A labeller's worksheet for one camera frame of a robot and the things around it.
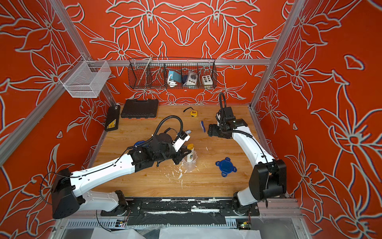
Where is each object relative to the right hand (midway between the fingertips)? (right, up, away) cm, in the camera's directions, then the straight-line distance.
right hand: (216, 132), depth 80 cm
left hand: (-15, -7, -9) cm, 19 cm away
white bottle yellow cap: (-14, -11, -7) cm, 20 cm away
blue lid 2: (+8, -22, +9) cm, 25 cm away
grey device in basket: (-13, +32, +11) cm, 36 cm away
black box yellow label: (-73, +9, +31) cm, 80 cm away
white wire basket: (-81, +33, +12) cm, 88 cm away
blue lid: (-44, -6, +3) cm, 44 cm away
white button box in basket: (-3, +32, +15) cm, 36 cm away
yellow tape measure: (-12, +12, +34) cm, 38 cm away
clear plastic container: (-15, -21, +6) cm, 27 cm away
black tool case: (-61, +16, +39) cm, 74 cm away
